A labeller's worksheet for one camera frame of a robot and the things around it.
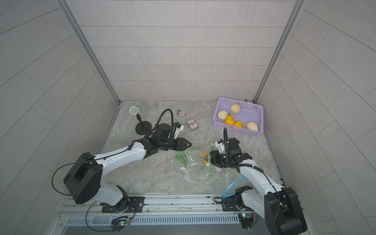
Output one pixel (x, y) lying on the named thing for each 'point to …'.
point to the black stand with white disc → (142, 128)
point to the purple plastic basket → (239, 116)
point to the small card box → (181, 113)
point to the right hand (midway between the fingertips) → (207, 159)
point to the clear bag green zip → (194, 165)
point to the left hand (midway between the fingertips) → (191, 145)
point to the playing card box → (192, 124)
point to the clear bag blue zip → (223, 183)
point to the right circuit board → (246, 220)
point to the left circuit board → (118, 223)
